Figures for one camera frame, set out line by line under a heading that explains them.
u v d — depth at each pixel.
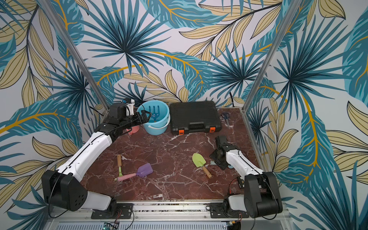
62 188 0.40
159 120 0.89
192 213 0.73
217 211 0.73
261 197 0.42
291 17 0.72
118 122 0.60
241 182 0.83
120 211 0.73
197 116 1.06
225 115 1.15
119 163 0.88
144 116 0.72
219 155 0.74
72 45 0.82
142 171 0.86
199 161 0.91
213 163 0.82
